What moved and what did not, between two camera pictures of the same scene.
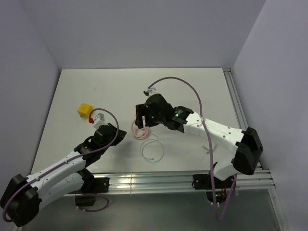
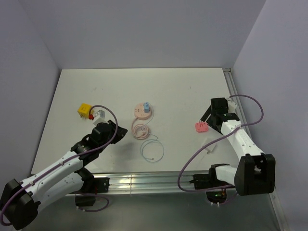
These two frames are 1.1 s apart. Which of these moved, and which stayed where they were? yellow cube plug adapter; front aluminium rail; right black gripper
Moved: right black gripper
Stayed: front aluminium rail; yellow cube plug adapter
